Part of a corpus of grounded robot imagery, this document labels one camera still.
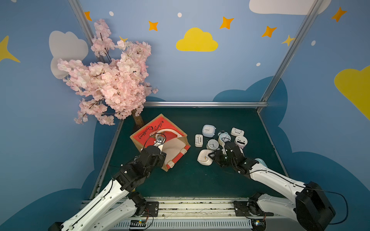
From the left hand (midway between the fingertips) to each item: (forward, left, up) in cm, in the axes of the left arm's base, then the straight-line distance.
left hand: (160, 147), depth 73 cm
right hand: (+3, -28, -12) cm, 31 cm away
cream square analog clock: (+2, -24, -16) cm, 29 cm away
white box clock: (+25, -50, -20) cm, 59 cm away
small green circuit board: (-31, +11, -25) cm, 41 cm away
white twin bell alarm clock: (+13, -31, -19) cm, 39 cm away
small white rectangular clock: (+17, -22, -20) cm, 34 cm away
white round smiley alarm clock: (+17, -51, -19) cm, 58 cm away
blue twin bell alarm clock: (+20, -40, -20) cm, 49 cm away
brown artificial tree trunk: (+26, +20, -10) cm, 35 cm away
